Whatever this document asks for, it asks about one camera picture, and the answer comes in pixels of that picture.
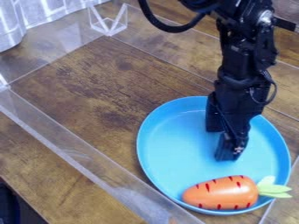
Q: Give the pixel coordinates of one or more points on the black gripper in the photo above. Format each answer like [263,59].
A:
[235,102]

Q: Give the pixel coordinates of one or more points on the blue round plastic tray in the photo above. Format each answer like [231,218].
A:
[175,149]

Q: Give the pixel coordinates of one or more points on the orange toy carrot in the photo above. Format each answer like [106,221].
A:
[232,192]

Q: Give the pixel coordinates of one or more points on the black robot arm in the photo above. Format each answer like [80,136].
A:
[246,23]

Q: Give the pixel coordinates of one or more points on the white grid curtain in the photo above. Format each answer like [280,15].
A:
[20,15]

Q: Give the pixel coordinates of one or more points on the clear acrylic corner bracket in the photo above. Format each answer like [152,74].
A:
[106,25]

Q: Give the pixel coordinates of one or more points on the clear acrylic enclosure wall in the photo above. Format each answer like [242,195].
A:
[76,93]

